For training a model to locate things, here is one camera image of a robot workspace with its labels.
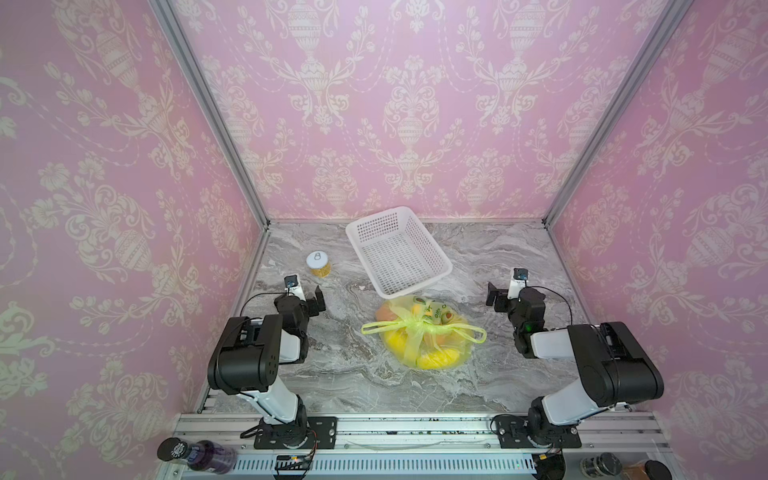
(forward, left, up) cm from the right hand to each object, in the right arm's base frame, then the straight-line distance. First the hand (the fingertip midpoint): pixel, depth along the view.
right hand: (507, 283), depth 94 cm
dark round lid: (-48, -16, +2) cm, 51 cm away
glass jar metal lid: (-47, -6, +2) cm, 47 cm away
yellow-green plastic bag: (-17, +28, +3) cm, 33 cm away
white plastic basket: (+19, +33, -5) cm, 39 cm away
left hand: (+1, +64, 0) cm, 64 cm away
